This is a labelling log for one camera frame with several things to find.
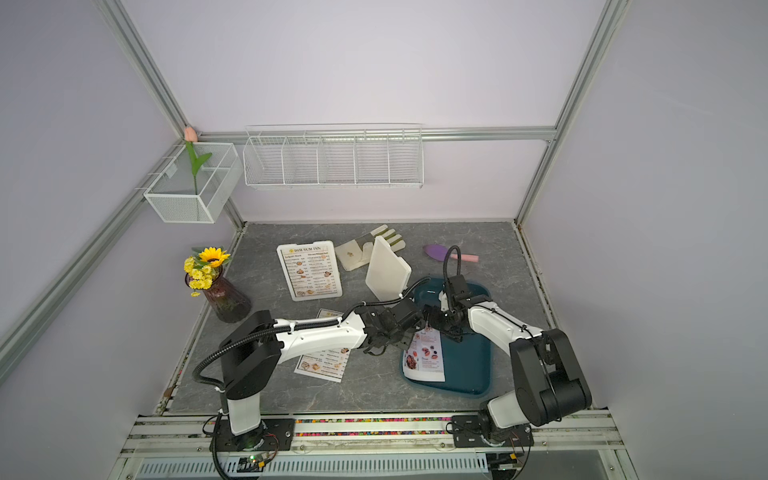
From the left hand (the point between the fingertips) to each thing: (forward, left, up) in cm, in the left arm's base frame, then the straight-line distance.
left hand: (405, 333), depth 85 cm
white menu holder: (+21, +20, +7) cm, 30 cm away
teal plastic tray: (-8, -17, -5) cm, 19 cm away
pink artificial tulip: (+47, +60, +28) cm, 82 cm away
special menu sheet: (-6, -5, -4) cm, 9 cm away
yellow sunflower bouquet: (+13, +52, +20) cm, 57 cm away
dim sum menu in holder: (+20, +28, +6) cm, 35 cm away
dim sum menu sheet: (-5, +22, -5) cm, 23 cm away
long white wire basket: (+53, +19, +24) cm, 62 cm away
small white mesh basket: (+29, +59, +31) cm, 72 cm away
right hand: (+4, -8, -3) cm, 9 cm away
